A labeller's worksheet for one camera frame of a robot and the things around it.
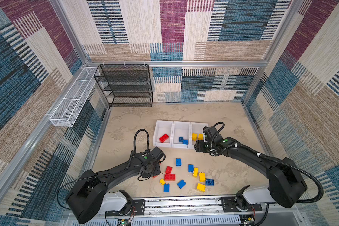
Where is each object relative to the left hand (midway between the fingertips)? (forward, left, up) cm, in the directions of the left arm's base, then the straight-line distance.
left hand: (156, 170), depth 84 cm
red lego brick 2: (0, -7, -1) cm, 7 cm away
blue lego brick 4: (+2, -20, -2) cm, 21 cm away
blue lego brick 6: (-7, -14, -2) cm, 16 cm away
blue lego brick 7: (-9, -6, -2) cm, 11 cm away
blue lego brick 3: (+21, -15, +1) cm, 26 cm away
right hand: (+10, -26, +6) cm, 28 cm away
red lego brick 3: (-3, +1, 0) cm, 4 cm away
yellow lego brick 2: (-2, -23, 0) cm, 23 cm away
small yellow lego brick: (-6, -3, -1) cm, 7 cm away
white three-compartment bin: (+26, -14, -2) cm, 29 cm away
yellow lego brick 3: (-4, -26, 0) cm, 26 cm away
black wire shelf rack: (+59, +25, +16) cm, 66 cm away
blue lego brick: (+18, -18, +2) cm, 26 cm away
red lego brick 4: (-4, -8, 0) cm, 8 cm away
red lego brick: (+22, -4, 0) cm, 22 cm away
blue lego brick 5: (-7, -30, -2) cm, 31 cm away
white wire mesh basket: (+17, +42, +32) cm, 56 cm away
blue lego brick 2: (+5, -13, -1) cm, 14 cm away
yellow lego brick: (+21, -25, +2) cm, 32 cm away
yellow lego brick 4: (-10, -25, 0) cm, 27 cm away
